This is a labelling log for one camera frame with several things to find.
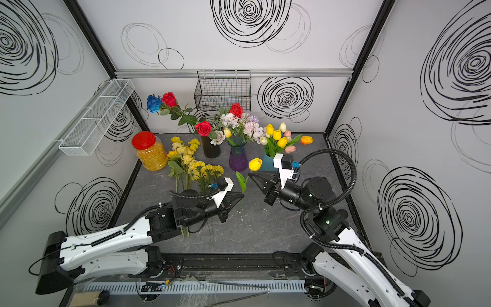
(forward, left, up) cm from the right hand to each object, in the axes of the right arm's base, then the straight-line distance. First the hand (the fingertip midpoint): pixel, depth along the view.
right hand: (251, 177), depth 54 cm
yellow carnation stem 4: (+21, +27, -33) cm, 47 cm away
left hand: (0, +3, -11) cm, 12 cm away
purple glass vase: (+28, +8, -28) cm, 41 cm away
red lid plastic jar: (+29, +51, -24) cm, 64 cm away
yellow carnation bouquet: (+33, +7, -14) cm, 37 cm away
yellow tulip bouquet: (+23, -10, -9) cm, 26 cm away
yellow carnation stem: (+26, +20, -37) cm, 49 cm away
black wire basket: (+56, +17, -7) cm, 59 cm away
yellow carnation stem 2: (+24, +23, -34) cm, 47 cm away
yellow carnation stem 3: (+25, +28, -30) cm, 48 cm away
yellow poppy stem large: (+45, +36, -36) cm, 68 cm away
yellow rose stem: (+30, +35, -33) cm, 57 cm away
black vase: (+41, +25, -38) cm, 61 cm away
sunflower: (+28, +41, -33) cm, 60 cm away
